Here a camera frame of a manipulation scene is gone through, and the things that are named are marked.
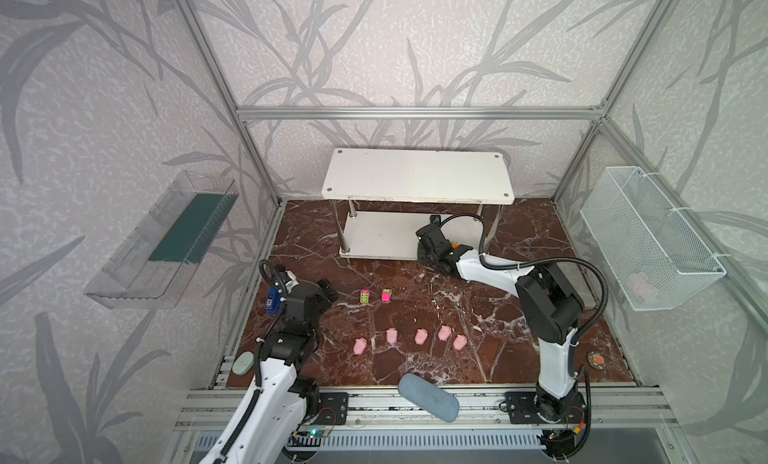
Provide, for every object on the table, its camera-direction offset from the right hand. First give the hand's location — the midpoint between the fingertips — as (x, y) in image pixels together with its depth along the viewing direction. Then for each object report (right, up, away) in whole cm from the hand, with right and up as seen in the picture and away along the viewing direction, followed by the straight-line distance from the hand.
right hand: (427, 237), depth 98 cm
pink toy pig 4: (+4, -27, -13) cm, 30 cm away
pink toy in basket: (+51, -11, -24) cm, 58 cm away
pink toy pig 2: (-11, -27, -13) cm, 33 cm away
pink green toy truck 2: (-13, -18, -6) cm, 23 cm away
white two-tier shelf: (-14, +11, -23) cm, 29 cm away
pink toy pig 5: (+8, -29, -15) cm, 33 cm away
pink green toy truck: (-20, -18, -7) cm, 28 cm away
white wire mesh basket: (+46, -3, -35) cm, 58 cm away
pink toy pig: (-20, -30, -15) cm, 39 cm away
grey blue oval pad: (-2, -38, -25) cm, 46 cm away
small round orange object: (+45, -33, -17) cm, 58 cm away
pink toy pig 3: (-3, -28, -14) cm, 31 cm away
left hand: (-30, -11, -15) cm, 35 cm away
